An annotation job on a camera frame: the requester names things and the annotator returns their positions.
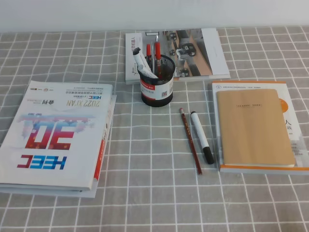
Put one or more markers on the black mesh pen holder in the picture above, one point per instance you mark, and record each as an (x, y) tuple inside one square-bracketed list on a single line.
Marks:
[(158, 92)]

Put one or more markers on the red pen tall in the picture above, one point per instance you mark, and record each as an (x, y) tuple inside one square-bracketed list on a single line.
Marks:
[(158, 60)]

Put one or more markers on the red pen short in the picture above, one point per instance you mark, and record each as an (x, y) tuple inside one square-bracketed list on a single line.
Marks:
[(148, 55)]

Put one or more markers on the red wooden pencil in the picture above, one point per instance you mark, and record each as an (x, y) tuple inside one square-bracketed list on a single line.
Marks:
[(191, 143)]

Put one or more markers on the grey checkered tablecloth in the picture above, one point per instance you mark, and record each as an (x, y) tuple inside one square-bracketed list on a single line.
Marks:
[(148, 180)]

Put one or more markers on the white marker black cap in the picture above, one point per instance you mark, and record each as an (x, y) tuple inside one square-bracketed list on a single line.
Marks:
[(202, 137)]

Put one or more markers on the photo cover brochure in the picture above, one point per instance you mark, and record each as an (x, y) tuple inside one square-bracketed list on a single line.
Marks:
[(196, 53)]

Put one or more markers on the tan classic notebook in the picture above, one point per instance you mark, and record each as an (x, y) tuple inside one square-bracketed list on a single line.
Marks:
[(252, 129)]

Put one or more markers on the white HEEC magazine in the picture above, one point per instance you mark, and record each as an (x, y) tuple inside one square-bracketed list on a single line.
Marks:
[(55, 137)]

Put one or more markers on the orange white book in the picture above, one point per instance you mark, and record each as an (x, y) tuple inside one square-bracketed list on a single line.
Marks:
[(295, 135)]

